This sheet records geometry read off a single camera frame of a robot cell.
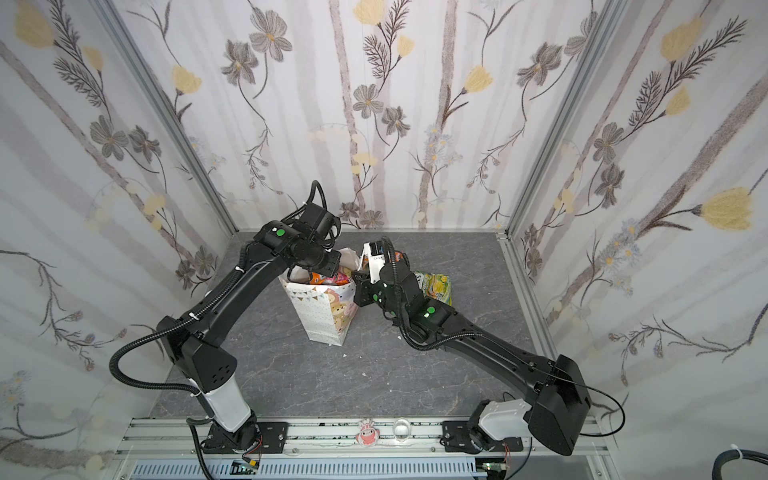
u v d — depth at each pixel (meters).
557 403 0.40
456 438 0.73
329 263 0.70
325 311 0.78
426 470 0.70
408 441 0.75
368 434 0.72
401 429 0.76
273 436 0.74
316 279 0.80
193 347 0.42
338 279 0.80
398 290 0.51
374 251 0.62
